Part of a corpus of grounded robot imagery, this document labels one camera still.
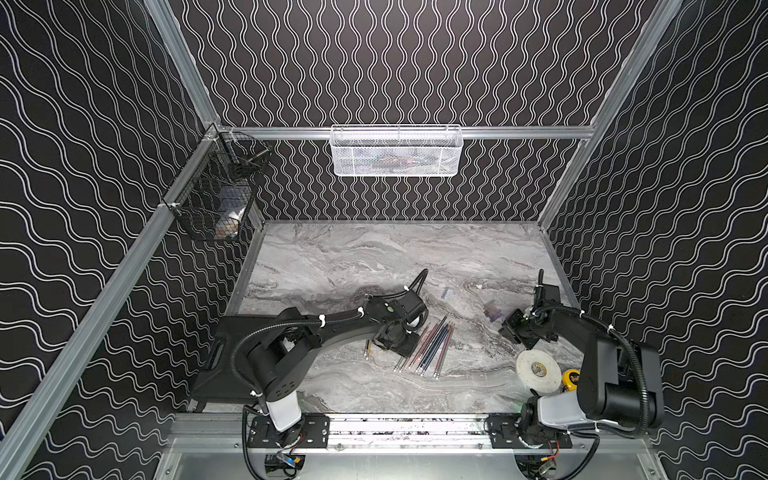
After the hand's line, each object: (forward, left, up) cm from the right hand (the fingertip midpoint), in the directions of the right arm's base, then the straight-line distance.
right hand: (503, 329), depth 92 cm
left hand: (-7, +29, +4) cm, 30 cm away
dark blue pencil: (-8, +23, -1) cm, 24 cm away
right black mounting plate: (-28, +7, 0) cm, 28 cm away
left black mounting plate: (-28, +54, +1) cm, 61 cm away
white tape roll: (-12, -7, -1) cm, 14 cm away
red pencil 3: (-7, +27, 0) cm, 28 cm away
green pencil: (-11, +33, -1) cm, 34 cm away
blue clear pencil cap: (+14, +16, 0) cm, 22 cm away
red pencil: (-6, +19, 0) cm, 20 cm away
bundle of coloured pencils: (-5, +41, -1) cm, 41 cm away
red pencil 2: (-4, +23, 0) cm, 24 cm away
